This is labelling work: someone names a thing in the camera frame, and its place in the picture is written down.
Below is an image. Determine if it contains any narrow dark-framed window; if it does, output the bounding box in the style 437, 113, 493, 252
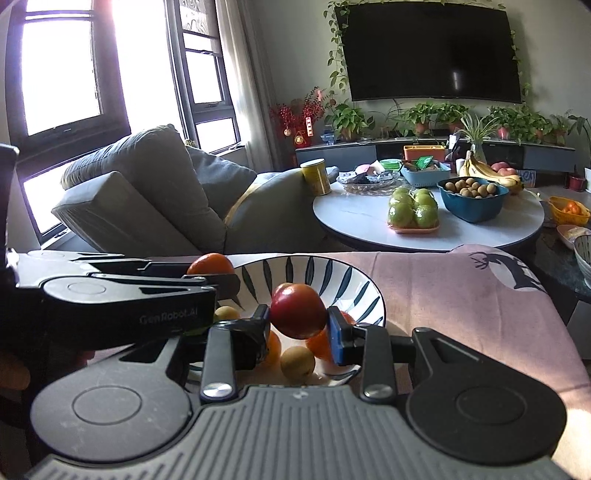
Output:
164, 0, 243, 155

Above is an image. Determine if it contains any brown kiwi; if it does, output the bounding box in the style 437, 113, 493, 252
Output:
280, 346, 317, 383

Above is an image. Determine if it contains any grey television cabinet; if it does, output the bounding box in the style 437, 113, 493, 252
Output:
295, 138, 577, 171

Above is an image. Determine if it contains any large dark-framed window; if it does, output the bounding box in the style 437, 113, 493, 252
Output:
4, 0, 132, 245

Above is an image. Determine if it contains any glass plate of snacks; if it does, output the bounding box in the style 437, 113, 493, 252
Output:
337, 168, 402, 197

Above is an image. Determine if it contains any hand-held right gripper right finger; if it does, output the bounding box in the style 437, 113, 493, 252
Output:
326, 309, 481, 401

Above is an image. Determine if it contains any tray of green apples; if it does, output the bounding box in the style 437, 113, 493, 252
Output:
387, 187, 440, 234

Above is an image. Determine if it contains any pink dotted tablecloth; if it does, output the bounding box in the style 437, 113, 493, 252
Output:
88, 244, 585, 462

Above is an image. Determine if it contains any tall plant in white pot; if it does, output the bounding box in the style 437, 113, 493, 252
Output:
568, 115, 591, 192

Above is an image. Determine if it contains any spider plant in vase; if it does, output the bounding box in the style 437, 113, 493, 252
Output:
455, 113, 502, 164

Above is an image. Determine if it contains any grey sofa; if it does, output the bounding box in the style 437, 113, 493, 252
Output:
51, 124, 340, 257

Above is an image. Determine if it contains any striped white bowl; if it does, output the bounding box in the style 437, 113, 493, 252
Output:
212, 255, 387, 388

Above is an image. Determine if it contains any pink dish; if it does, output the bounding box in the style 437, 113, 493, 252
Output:
556, 224, 591, 245

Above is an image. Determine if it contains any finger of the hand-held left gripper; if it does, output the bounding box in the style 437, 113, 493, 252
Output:
90, 271, 242, 309
28, 250, 190, 278

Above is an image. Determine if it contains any orange plastic basket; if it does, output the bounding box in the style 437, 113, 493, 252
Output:
549, 196, 578, 227

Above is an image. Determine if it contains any blue bowl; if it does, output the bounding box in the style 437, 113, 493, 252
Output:
436, 176, 510, 223

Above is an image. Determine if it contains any large orange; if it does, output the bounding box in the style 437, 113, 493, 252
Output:
187, 253, 236, 278

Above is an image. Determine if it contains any yellow can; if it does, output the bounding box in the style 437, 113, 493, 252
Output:
300, 158, 332, 197

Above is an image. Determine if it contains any dark round coffee table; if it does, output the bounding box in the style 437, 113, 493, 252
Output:
531, 185, 591, 333

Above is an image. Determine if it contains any round white table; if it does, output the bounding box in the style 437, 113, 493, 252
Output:
313, 178, 546, 252

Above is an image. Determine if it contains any red berry decoration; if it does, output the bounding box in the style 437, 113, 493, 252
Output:
269, 88, 335, 148

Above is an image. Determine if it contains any dark red fruit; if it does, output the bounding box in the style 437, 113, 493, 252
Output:
270, 283, 328, 340

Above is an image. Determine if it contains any bunch of bananas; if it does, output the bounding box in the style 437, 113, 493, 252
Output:
459, 150, 522, 192

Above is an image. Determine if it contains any grey cushion with yellow piping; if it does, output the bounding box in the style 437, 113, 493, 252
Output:
224, 167, 315, 254

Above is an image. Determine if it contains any potted green plant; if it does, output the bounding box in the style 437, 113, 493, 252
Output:
324, 102, 375, 141
487, 106, 518, 141
515, 106, 552, 144
436, 102, 469, 134
549, 113, 573, 146
402, 102, 439, 137

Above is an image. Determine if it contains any person's left hand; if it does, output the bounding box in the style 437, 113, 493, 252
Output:
0, 348, 95, 391

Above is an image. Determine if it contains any black wall television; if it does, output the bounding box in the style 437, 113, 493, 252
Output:
335, 1, 522, 104

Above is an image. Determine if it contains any beige curtain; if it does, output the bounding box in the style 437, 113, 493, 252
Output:
217, 0, 282, 171

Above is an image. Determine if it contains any light blue basket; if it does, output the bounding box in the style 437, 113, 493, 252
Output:
401, 161, 452, 188

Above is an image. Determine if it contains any pile of longans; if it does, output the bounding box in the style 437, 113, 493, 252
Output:
444, 178, 498, 199

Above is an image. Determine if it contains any blue-grey throw pillow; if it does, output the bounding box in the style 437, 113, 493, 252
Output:
187, 145, 257, 220

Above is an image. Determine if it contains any small striped bowl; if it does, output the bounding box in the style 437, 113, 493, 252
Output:
573, 235, 591, 289

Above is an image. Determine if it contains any orange box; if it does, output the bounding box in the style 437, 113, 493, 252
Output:
403, 145, 446, 163

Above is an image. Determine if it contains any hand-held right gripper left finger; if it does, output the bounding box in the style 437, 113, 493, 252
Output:
115, 305, 271, 401

